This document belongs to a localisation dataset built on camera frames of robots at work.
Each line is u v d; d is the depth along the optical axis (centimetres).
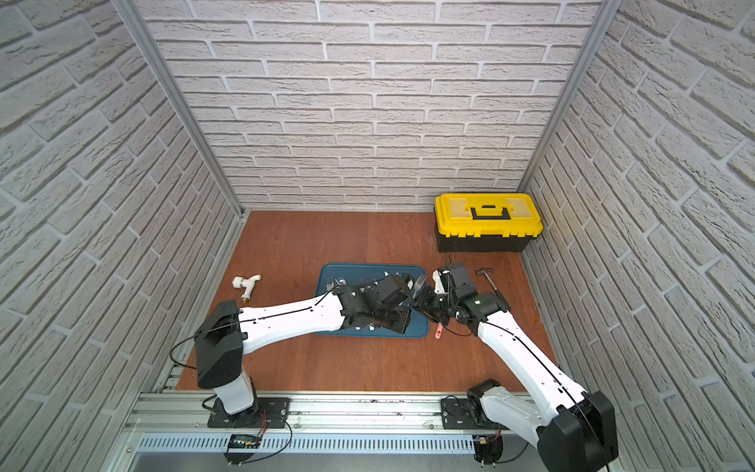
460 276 60
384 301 60
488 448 69
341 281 96
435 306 68
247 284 97
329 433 71
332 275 98
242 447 72
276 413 74
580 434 38
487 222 95
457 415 73
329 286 97
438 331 87
